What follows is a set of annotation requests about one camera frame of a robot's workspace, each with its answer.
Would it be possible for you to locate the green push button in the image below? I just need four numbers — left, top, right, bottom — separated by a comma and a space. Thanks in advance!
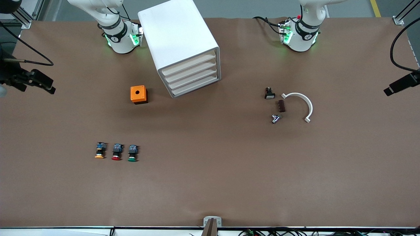
128, 145, 140, 162

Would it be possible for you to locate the white plastic drawer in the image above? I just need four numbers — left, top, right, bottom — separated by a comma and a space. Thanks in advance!
171, 75, 220, 98
164, 60, 218, 84
161, 52, 217, 77
167, 67, 219, 91

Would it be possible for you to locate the yellow push button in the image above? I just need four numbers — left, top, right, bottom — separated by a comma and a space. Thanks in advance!
94, 142, 107, 159

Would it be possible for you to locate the red push button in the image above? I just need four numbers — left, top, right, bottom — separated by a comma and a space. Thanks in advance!
111, 143, 124, 161

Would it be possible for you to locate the white drawer cabinet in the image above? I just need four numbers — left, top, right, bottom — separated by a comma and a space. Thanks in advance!
138, 0, 221, 99

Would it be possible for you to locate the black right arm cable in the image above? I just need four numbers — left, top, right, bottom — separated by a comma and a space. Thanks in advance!
0, 20, 54, 66

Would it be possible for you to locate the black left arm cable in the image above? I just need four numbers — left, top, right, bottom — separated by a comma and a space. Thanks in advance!
390, 16, 420, 73

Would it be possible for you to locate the aluminium frame post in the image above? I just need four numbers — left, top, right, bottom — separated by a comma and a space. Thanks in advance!
13, 0, 44, 29
392, 0, 420, 25

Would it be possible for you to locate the orange button enclosure box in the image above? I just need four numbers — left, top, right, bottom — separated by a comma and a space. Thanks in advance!
130, 85, 148, 105

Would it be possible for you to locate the white curved bracket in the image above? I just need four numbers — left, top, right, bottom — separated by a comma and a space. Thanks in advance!
281, 92, 313, 123

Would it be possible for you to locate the black arm base cable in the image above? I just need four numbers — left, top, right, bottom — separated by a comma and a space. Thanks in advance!
253, 16, 283, 35

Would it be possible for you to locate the gray camera mount bracket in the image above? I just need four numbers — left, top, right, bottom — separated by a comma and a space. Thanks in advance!
201, 216, 222, 236

